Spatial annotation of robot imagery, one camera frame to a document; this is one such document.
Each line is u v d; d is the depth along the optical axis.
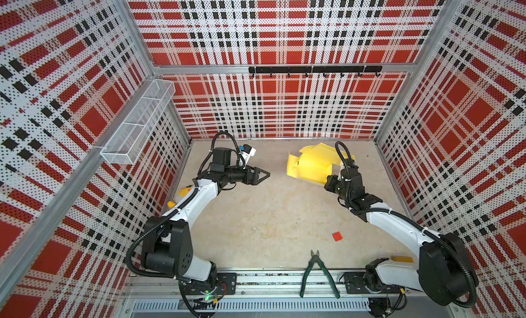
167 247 0.43
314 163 0.92
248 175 0.73
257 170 0.73
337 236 0.86
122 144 0.90
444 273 0.41
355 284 0.73
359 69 0.89
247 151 0.75
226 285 0.73
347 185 0.65
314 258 0.79
